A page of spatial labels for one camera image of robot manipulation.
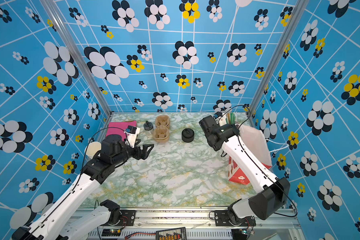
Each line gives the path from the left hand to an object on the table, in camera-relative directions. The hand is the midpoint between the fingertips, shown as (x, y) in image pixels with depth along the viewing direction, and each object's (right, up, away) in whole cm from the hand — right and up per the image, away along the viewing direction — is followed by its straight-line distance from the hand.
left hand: (147, 142), depth 73 cm
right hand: (+45, +5, -1) cm, 45 cm away
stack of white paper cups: (-35, -6, +10) cm, 37 cm away
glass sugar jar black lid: (-6, +7, +25) cm, 27 cm away
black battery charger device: (+16, -42, -4) cm, 45 cm away
